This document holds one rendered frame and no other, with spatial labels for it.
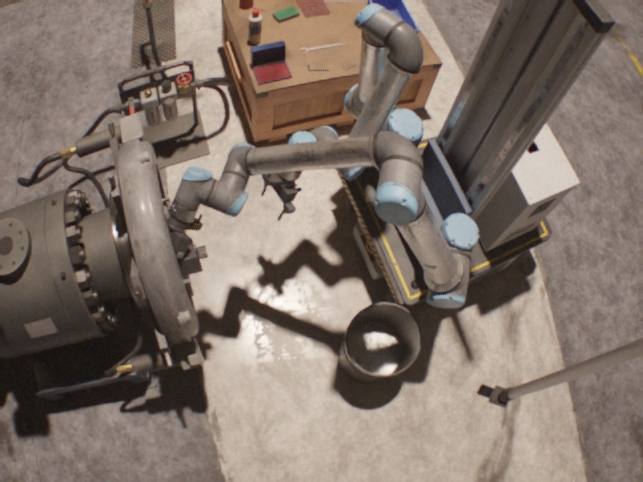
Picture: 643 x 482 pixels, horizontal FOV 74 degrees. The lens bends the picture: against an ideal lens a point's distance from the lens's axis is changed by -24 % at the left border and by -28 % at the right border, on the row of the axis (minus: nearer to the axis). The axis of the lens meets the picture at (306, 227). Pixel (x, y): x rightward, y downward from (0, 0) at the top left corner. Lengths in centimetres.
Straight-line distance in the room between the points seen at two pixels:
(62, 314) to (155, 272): 43
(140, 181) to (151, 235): 18
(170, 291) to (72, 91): 197
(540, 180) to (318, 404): 137
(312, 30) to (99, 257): 158
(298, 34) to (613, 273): 233
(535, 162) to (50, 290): 187
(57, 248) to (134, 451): 112
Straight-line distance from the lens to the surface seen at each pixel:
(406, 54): 166
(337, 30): 278
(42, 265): 179
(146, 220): 162
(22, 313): 186
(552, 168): 218
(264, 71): 254
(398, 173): 143
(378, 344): 239
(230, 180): 174
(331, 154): 159
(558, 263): 306
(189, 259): 180
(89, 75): 339
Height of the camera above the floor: 242
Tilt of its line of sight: 66 degrees down
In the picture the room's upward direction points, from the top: 12 degrees clockwise
